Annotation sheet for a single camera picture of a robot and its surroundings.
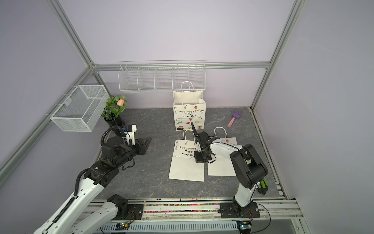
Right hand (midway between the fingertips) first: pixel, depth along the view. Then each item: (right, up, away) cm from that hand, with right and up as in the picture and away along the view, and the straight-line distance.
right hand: (197, 159), depth 92 cm
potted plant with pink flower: (-50, +34, -5) cm, 60 cm away
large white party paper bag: (+16, -3, -3) cm, 16 cm away
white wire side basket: (-67, +32, -8) cm, 75 cm away
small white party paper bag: (-8, -4, -2) cm, 9 cm away
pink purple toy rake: (+31, +30, +24) cm, 50 cm away
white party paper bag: (-5, +33, -3) cm, 33 cm away
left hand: (-24, +15, -21) cm, 35 cm away
